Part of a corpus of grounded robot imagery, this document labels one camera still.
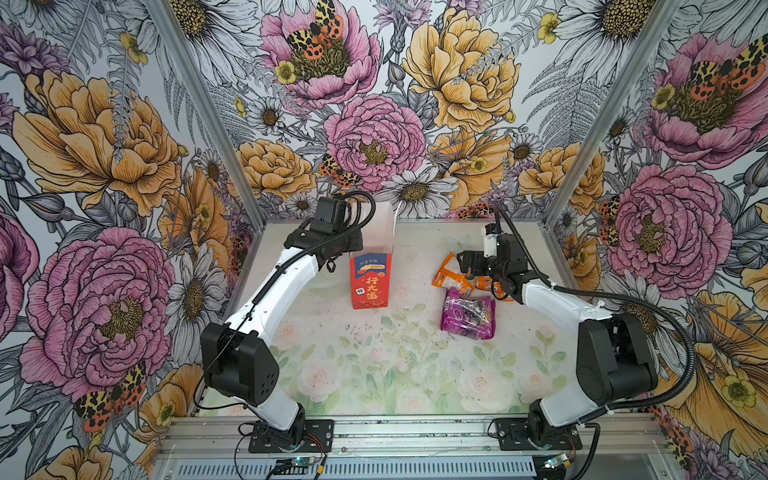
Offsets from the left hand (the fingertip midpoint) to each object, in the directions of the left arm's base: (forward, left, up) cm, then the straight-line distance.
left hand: (354, 245), depth 84 cm
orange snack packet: (+2, -30, -18) cm, 35 cm away
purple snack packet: (-14, -34, -17) cm, 40 cm away
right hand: (+1, -34, -10) cm, 36 cm away
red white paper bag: (-6, -5, -2) cm, 8 cm away
